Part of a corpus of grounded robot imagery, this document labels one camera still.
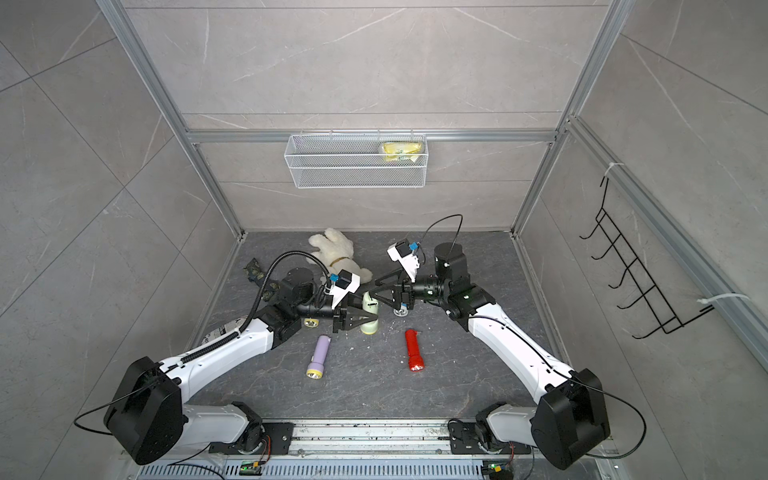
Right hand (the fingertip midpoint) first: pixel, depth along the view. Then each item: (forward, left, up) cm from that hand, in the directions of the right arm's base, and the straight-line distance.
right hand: (377, 289), depth 69 cm
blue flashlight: (+9, -7, -27) cm, 29 cm away
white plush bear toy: (+29, +16, -20) cm, 39 cm away
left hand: (-3, 0, -4) cm, 5 cm away
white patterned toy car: (+3, +48, -25) cm, 54 cm away
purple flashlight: (-9, +19, -26) cm, 33 cm away
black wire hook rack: (0, -59, +4) cm, 59 cm away
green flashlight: (-5, +1, +1) cm, 5 cm away
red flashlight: (-8, -10, -26) cm, 29 cm away
